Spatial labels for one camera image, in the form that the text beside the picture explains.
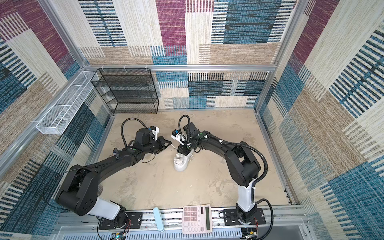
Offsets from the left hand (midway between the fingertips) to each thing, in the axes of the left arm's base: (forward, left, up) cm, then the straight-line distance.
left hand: (172, 140), depth 86 cm
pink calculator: (-37, -13, -12) cm, 41 cm away
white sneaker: (-9, -5, -7) cm, 13 cm away
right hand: (-3, -4, -8) cm, 9 cm away
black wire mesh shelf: (+41, +35, +3) cm, 54 cm away
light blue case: (-37, +5, -12) cm, 39 cm away
